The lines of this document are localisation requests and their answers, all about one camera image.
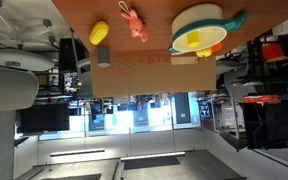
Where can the yellow toy bell pepper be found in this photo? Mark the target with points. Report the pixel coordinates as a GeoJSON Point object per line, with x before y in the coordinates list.
{"type": "Point", "coordinates": [203, 53]}

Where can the brown cardboard board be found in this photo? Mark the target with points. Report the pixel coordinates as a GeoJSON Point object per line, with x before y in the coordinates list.
{"type": "Point", "coordinates": [150, 78]}

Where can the gray cylinder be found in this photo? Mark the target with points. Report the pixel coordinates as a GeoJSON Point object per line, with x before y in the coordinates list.
{"type": "Point", "coordinates": [103, 56]}

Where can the pink plush bunny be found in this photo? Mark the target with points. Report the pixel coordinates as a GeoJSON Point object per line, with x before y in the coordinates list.
{"type": "Point", "coordinates": [136, 26]}

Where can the long ceiling light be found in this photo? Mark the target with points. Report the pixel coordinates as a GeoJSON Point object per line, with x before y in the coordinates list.
{"type": "Point", "coordinates": [152, 156]}
{"type": "Point", "coordinates": [77, 152]}

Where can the yellow cylinder block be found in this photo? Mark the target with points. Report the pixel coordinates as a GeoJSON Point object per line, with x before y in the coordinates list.
{"type": "Point", "coordinates": [193, 39]}

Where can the orange plastic bowl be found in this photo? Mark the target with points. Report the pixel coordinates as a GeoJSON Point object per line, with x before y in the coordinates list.
{"type": "Point", "coordinates": [217, 47]}

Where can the black computer tower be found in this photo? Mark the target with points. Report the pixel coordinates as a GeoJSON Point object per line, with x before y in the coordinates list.
{"type": "Point", "coordinates": [67, 53]}

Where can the cream pot with teal rim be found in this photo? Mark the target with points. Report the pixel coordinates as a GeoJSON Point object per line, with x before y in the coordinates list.
{"type": "Point", "coordinates": [197, 20]}

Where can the black flat monitor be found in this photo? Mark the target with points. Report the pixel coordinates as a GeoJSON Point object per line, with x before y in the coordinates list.
{"type": "Point", "coordinates": [44, 117]}

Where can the red flat box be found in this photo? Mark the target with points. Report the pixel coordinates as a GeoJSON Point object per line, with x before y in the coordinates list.
{"type": "Point", "coordinates": [260, 98]}

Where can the teal oval toy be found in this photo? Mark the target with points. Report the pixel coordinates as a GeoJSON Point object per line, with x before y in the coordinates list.
{"type": "Point", "coordinates": [239, 20]}

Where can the white office chair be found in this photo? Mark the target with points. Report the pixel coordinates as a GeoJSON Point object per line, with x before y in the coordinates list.
{"type": "Point", "coordinates": [10, 86]}

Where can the orange toy on shelf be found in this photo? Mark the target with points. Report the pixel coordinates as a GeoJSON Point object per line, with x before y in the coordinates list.
{"type": "Point", "coordinates": [273, 52]}

